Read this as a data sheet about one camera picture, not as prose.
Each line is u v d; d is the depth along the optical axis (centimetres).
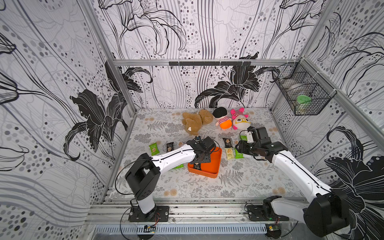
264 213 71
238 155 92
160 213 74
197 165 88
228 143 98
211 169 85
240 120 103
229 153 93
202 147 62
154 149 96
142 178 44
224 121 104
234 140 101
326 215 39
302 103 71
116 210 75
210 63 93
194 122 99
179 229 76
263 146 60
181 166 88
